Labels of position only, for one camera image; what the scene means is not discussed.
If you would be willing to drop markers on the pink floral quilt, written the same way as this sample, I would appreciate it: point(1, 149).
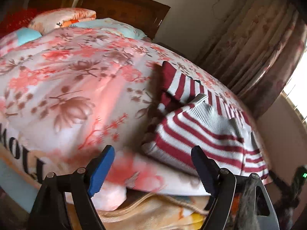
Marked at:
point(72, 76)

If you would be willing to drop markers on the red patterned blanket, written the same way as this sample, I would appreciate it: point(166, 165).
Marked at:
point(14, 21)

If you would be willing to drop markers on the barred window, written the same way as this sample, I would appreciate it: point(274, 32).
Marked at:
point(299, 95)

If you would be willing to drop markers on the red white striped sweater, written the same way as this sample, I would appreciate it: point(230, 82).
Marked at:
point(191, 129)

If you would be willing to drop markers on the floral curtain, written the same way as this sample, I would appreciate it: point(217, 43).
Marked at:
point(251, 40)

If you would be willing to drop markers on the light blue floral pillow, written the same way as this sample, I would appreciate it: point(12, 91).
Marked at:
point(120, 27)

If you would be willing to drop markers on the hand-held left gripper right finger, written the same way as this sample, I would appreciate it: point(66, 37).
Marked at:
point(206, 172)

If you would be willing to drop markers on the beige fuzzy blanket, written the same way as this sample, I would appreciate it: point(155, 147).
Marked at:
point(148, 210)

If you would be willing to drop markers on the pink orange floral pillow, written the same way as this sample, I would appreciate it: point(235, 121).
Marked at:
point(60, 16)

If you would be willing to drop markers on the large wooden headboard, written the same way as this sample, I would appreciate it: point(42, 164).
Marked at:
point(124, 4)

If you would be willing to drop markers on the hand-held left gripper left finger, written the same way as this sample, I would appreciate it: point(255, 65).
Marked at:
point(100, 172)

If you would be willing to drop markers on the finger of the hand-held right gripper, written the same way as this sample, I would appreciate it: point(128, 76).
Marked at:
point(279, 181)

